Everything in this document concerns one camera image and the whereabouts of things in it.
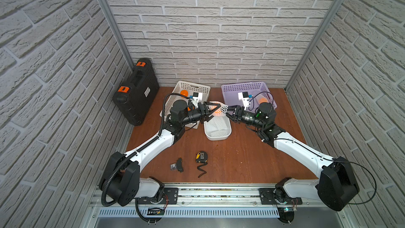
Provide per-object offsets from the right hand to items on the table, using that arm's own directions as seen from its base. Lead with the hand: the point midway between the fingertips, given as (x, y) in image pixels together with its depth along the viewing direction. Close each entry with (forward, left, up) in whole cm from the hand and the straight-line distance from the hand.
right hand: (223, 110), depth 70 cm
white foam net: (+7, -1, -23) cm, 24 cm away
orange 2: (+36, +22, -24) cm, 48 cm away
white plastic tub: (+8, +6, -28) cm, 30 cm away
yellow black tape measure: (-11, +12, -27) cm, 31 cm away
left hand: (0, 0, +2) cm, 2 cm away
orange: (+26, -32, -25) cm, 48 cm away
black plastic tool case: (+17, +47, -6) cm, 50 cm away
